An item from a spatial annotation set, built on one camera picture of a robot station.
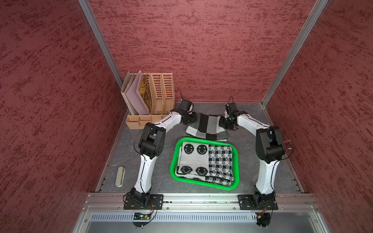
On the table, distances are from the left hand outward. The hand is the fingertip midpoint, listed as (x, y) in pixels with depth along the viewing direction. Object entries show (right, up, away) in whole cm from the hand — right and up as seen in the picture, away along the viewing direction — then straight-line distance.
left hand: (196, 121), depth 100 cm
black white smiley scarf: (+7, -23, -21) cm, 32 cm away
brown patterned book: (-37, +22, +2) cm, 43 cm away
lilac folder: (-41, +14, -6) cm, 44 cm away
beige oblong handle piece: (-44, -30, -21) cm, 57 cm away
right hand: (+17, -3, 0) cm, 17 cm away
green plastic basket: (-13, -20, -19) cm, 31 cm away
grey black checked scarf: (+8, -4, +3) cm, 10 cm away
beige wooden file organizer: (-28, +27, +14) cm, 41 cm away
